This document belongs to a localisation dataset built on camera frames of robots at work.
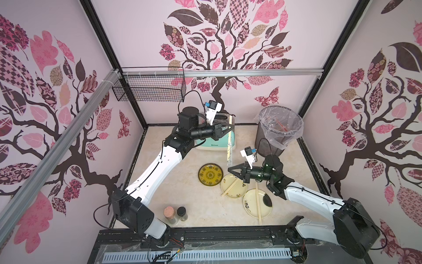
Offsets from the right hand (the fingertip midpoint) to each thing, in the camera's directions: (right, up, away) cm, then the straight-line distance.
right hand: (230, 170), depth 72 cm
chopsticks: (+15, -19, +10) cm, 27 cm away
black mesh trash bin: (+23, +10, +23) cm, 34 cm away
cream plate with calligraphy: (+6, -15, +17) cm, 23 cm away
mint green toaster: (-2, +12, -6) cm, 14 cm away
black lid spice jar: (-22, -19, +1) cm, 29 cm away
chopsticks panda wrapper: (-3, -16, +13) cm, 21 cm away
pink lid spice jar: (-27, -20, -1) cm, 33 cm away
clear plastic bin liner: (+34, +23, +26) cm, 48 cm away
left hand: (+1, +18, -6) cm, 19 cm away
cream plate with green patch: (+12, -21, +11) cm, 26 cm away
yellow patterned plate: (-9, -7, +23) cm, 26 cm away
